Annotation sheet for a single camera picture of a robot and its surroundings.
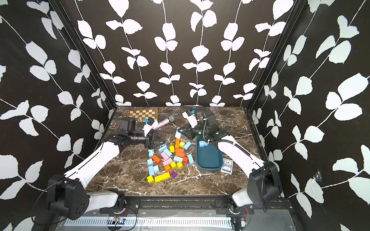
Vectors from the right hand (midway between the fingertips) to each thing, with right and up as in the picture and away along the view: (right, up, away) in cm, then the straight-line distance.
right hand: (178, 128), depth 75 cm
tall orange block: (-3, -12, +22) cm, 25 cm away
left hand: (-8, -5, 0) cm, 10 cm away
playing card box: (+29, -25, +12) cm, 40 cm away
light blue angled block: (-9, -17, +18) cm, 26 cm away
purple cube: (-4, -28, +9) cm, 30 cm away
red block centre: (-1, -16, +21) cm, 26 cm away
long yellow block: (-10, -30, +8) cm, 32 cm away
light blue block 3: (+6, -21, +16) cm, 27 cm away
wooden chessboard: (-33, +9, +36) cm, 50 cm away
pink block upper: (-11, -18, +18) cm, 28 cm away
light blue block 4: (-1, -21, +15) cm, 26 cm away
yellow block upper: (-6, -15, +20) cm, 26 cm away
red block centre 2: (0, -18, +18) cm, 26 cm away
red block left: (-15, -21, +14) cm, 30 cm away
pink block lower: (-8, -22, +15) cm, 28 cm away
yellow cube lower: (0, -24, +12) cm, 26 cm away
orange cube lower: (-8, -25, +11) cm, 28 cm away
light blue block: (+4, -14, +22) cm, 26 cm away
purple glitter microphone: (-8, +5, +32) cm, 34 cm away
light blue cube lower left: (-19, -22, +13) cm, 32 cm away
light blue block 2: (-17, -26, +10) cm, 33 cm away
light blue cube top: (+14, -12, +20) cm, 28 cm away
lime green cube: (0, -12, +21) cm, 24 cm away
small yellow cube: (-17, -30, +7) cm, 35 cm away
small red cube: (+3, -21, +15) cm, 26 cm away
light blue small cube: (-19, -17, +17) cm, 31 cm away
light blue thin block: (-12, -14, +16) cm, 24 cm away
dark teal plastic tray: (+19, -20, +15) cm, 31 cm away
